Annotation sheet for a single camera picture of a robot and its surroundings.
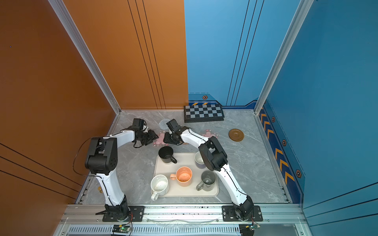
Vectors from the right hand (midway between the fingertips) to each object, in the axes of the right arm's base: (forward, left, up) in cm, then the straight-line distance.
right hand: (163, 141), depth 100 cm
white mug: (-29, -2, -1) cm, 29 cm away
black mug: (-13, -4, +5) cm, 14 cm away
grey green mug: (-27, -29, +1) cm, 40 cm away
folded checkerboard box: (+24, -28, +3) cm, 37 cm away
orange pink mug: (-24, -15, -1) cm, 28 cm away
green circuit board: (-48, +15, -3) cm, 51 cm away
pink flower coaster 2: (0, +4, -1) cm, 4 cm away
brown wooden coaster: (+7, -51, -3) cm, 52 cm away
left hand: (+3, +5, +1) cm, 6 cm away
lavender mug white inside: (-14, -24, -1) cm, 28 cm away
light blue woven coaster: (+17, +3, -1) cm, 17 cm away
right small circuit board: (-49, -47, -3) cm, 68 cm away
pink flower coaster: (+7, -32, -2) cm, 33 cm away
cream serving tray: (-13, -15, -1) cm, 20 cm away
